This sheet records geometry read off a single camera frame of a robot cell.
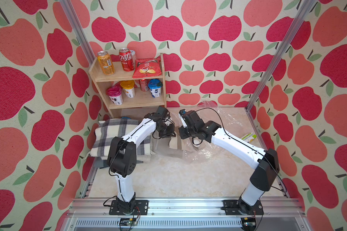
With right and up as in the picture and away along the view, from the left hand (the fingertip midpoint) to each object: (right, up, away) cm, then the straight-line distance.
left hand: (177, 137), depth 88 cm
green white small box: (+51, -2, +10) cm, 52 cm away
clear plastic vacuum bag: (+16, -10, +7) cm, 20 cm away
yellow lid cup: (-31, +32, +3) cm, 45 cm away
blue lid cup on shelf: (-14, +33, +4) cm, 36 cm away
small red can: (-23, +35, +11) cm, 43 cm away
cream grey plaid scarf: (-43, +5, -1) cm, 43 cm away
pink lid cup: (-38, +28, -2) cm, 47 cm away
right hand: (+3, +4, -7) cm, 8 cm away
